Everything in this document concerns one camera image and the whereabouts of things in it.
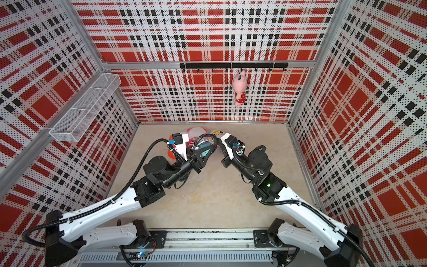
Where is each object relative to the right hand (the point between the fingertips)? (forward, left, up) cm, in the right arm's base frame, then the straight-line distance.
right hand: (222, 138), depth 63 cm
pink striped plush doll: (+32, +20, -34) cm, 51 cm away
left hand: (-4, +3, 0) cm, 5 cm away
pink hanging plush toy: (+41, -9, -3) cm, 42 cm away
